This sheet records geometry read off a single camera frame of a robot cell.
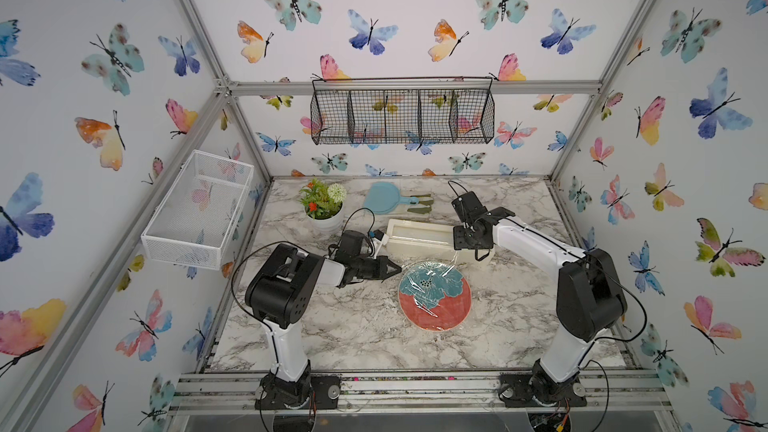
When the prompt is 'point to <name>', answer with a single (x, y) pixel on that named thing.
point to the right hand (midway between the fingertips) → (470, 236)
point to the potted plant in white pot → (324, 204)
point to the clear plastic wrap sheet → (435, 295)
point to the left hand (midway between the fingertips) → (403, 267)
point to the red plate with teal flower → (435, 295)
